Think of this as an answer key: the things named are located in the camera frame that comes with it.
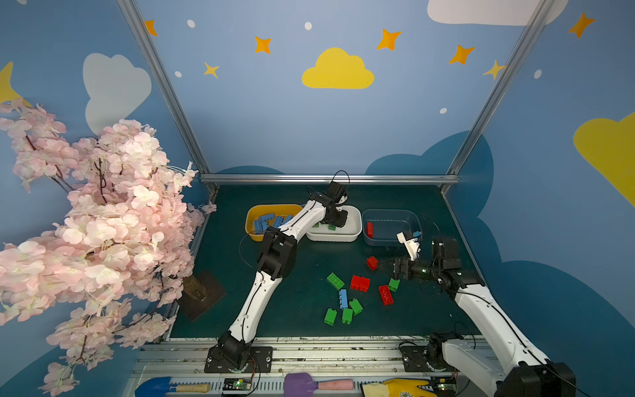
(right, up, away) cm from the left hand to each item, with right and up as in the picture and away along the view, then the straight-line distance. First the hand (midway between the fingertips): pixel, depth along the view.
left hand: (340, 218), depth 104 cm
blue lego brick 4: (-1, -27, -19) cm, 34 cm away
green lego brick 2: (-4, -22, -13) cm, 26 cm away
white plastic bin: (+3, -6, -3) cm, 7 cm away
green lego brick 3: (+3, -29, -22) cm, 36 cm away
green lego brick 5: (+1, -32, -23) cm, 39 cm away
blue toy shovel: (-56, -48, -33) cm, 81 cm away
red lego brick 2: (+6, -23, -15) cm, 28 cm away
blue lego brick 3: (-18, +1, -35) cm, 39 cm away
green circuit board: (-33, -48, -33) cm, 67 cm away
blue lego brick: (-35, -3, 0) cm, 35 cm away
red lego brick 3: (+15, -27, -18) cm, 35 cm away
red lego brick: (+13, -4, -1) cm, 13 cm away
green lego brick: (-10, -3, +2) cm, 11 cm away
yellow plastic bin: (-37, +3, +2) cm, 37 cm away
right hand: (+13, -13, -25) cm, 31 cm away
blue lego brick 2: (-33, 0, +2) cm, 33 cm away
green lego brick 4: (-5, -32, -23) cm, 40 cm away
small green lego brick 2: (+18, -23, -16) cm, 33 cm away
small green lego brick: (-4, -4, 0) cm, 5 cm away
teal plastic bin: (+19, -4, +5) cm, 20 cm away
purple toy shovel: (-14, -47, -34) cm, 60 cm away
